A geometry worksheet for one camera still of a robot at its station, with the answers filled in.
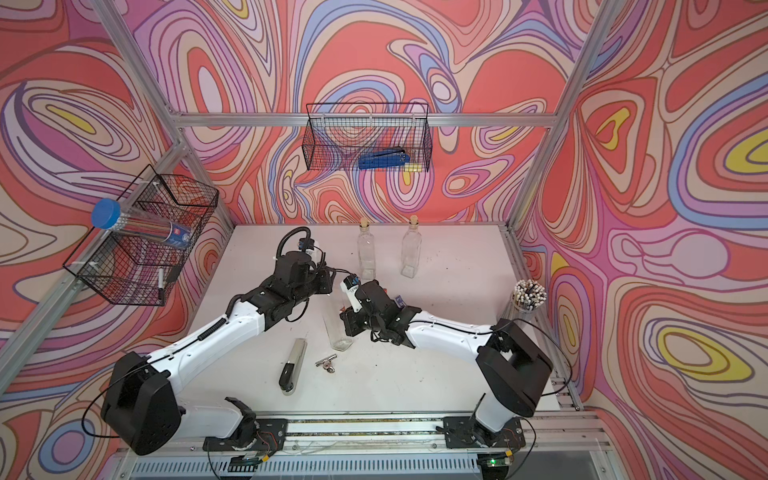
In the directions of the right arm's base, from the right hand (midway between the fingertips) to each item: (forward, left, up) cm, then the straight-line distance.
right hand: (345, 322), depth 82 cm
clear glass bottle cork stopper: (+23, -6, +3) cm, 24 cm away
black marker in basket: (+3, +43, +17) cm, 46 cm away
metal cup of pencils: (+2, -50, +7) cm, 50 cm away
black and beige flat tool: (-11, +15, -6) cm, 20 cm away
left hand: (+11, +2, +9) cm, 14 cm away
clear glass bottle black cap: (0, +3, -10) cm, 11 cm away
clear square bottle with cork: (+22, -20, +10) cm, 31 cm away
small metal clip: (-8, +6, -9) cm, 13 cm away
